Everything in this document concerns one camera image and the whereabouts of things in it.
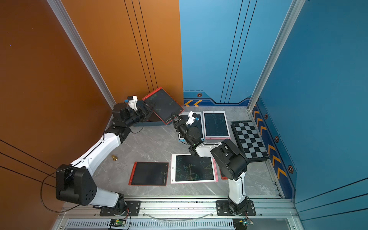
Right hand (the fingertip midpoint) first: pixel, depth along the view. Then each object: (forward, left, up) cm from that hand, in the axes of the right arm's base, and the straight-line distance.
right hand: (171, 113), depth 79 cm
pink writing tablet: (-20, -8, -27) cm, 35 cm away
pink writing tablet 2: (+14, -29, -28) cm, 43 cm away
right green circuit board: (-47, -36, -30) cm, 66 cm away
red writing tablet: (+7, +4, 0) cm, 8 cm away
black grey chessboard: (-7, -51, -24) cm, 57 cm away
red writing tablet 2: (-26, -30, -28) cm, 48 cm away
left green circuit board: (-47, +26, -30) cm, 62 cm away
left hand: (+2, +8, +5) cm, 10 cm away
